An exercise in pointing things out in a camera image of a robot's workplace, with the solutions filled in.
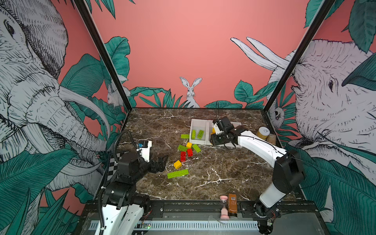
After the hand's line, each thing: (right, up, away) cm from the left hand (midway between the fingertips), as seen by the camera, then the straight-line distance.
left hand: (160, 153), depth 69 cm
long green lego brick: (+7, -16, +17) cm, 24 cm away
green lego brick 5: (+21, +6, +34) cm, 41 cm away
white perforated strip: (+7, -35, +1) cm, 36 cm away
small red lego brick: (+14, -5, +26) cm, 30 cm away
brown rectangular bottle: (+36, -26, +4) cm, 45 cm away
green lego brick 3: (+18, -3, +29) cm, 34 cm away
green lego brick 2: (+8, -3, +28) cm, 29 cm away
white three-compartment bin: (+22, +9, +37) cm, 44 cm away
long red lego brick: (+9, -7, +23) cm, 26 cm away
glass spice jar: (+70, +4, +29) cm, 75 cm away
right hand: (+26, +5, +17) cm, 32 cm away
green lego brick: (+10, +5, +34) cm, 36 cm away
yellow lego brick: (+13, -1, +26) cm, 29 cm away
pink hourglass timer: (+31, -31, +1) cm, 44 cm away
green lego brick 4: (+16, +6, +32) cm, 37 cm away
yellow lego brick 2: (+6, -11, +19) cm, 23 cm away
